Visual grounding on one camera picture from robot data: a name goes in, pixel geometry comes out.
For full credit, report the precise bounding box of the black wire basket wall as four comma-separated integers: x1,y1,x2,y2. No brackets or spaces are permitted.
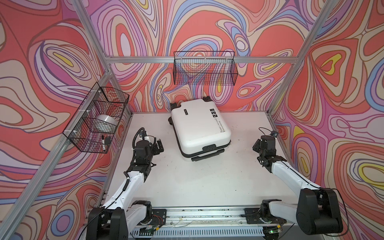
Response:
173,50,238,86
63,83,130,154

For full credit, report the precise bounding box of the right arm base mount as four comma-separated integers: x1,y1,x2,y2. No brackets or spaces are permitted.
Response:
240,208,287,225

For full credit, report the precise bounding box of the black wire basket back wall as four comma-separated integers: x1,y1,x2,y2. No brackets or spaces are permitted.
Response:
173,50,238,86

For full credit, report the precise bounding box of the aluminium front rail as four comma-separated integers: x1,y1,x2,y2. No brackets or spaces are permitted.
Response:
74,205,340,240

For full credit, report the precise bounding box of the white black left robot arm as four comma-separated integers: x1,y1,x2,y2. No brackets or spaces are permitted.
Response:
85,137,164,240

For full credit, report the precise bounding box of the black marker pen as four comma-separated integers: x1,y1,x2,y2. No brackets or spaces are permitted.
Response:
102,135,106,153

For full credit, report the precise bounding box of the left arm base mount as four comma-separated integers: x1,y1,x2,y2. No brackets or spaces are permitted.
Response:
137,209,167,228

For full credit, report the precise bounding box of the silver tape roll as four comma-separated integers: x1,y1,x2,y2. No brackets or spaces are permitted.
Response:
94,115,118,134

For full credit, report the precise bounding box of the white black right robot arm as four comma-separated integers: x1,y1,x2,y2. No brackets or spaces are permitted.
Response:
253,135,344,235

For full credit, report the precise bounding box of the black white suitcase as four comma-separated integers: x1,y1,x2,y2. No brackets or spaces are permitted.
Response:
169,96,232,162

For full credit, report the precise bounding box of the black wire basket left wall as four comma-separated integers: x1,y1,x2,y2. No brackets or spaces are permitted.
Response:
63,83,130,154

